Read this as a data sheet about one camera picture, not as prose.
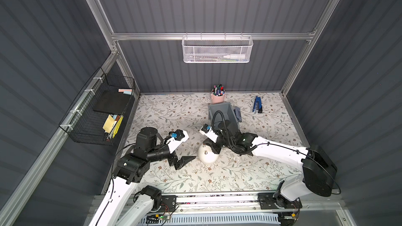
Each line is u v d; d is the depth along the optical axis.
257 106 1.12
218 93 1.05
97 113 0.74
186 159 0.57
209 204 0.75
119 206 0.41
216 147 0.71
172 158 0.55
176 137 0.53
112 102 0.78
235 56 0.89
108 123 0.68
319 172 0.43
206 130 0.68
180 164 0.57
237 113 1.03
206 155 0.79
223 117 1.06
